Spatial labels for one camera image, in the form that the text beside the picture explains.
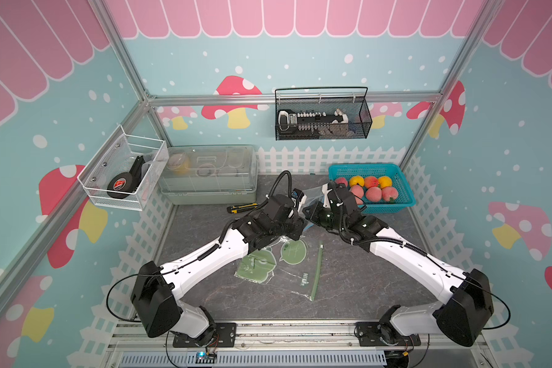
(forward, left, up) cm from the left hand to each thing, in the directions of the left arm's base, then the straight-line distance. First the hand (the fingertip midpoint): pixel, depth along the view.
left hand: (301, 224), depth 77 cm
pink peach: (+35, -22, -14) cm, 43 cm away
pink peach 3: (+28, -43, -15) cm, 53 cm away
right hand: (+4, +1, +3) cm, 5 cm away
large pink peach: (+27, -35, -16) cm, 47 cm away
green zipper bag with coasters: (-6, +3, -21) cm, 22 cm away
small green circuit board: (-36, +31, -24) cm, 53 cm away
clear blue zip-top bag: (+3, -3, +11) cm, 12 cm away
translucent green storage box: (+28, +39, -6) cm, 49 cm away
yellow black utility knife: (+21, +29, -21) cm, 41 cm away
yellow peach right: (+34, -42, -14) cm, 56 cm away
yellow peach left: (+35, -28, -14) cm, 47 cm away
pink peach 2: (+30, -28, -16) cm, 44 cm away
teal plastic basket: (+40, -48, -13) cm, 64 cm away
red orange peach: (+34, -36, -15) cm, 52 cm away
